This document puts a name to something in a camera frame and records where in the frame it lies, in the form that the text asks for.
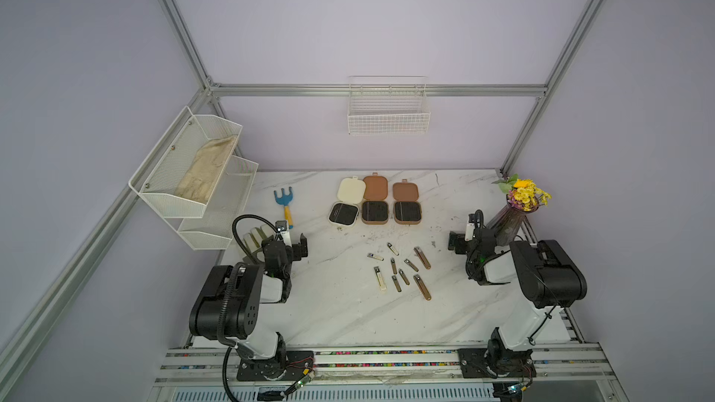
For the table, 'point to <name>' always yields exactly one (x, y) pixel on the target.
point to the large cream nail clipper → (380, 279)
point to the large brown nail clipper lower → (424, 289)
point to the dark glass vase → (505, 224)
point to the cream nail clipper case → (350, 194)
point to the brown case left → (374, 208)
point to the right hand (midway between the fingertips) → (459, 231)
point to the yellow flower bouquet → (522, 193)
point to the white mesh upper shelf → (180, 174)
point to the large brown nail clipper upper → (422, 257)
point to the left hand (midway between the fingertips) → (288, 238)
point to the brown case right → (407, 207)
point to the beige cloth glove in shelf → (207, 168)
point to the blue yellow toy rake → (285, 200)
